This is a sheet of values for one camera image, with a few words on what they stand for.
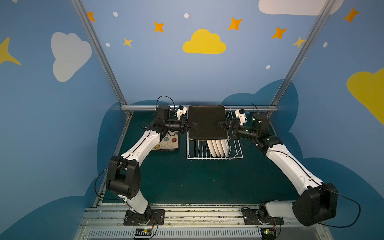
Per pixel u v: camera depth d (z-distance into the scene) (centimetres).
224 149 88
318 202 42
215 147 86
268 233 73
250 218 74
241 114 72
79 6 68
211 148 86
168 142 102
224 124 70
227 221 74
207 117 78
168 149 99
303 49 84
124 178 45
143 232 73
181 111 77
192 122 75
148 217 67
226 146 88
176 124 71
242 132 67
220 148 86
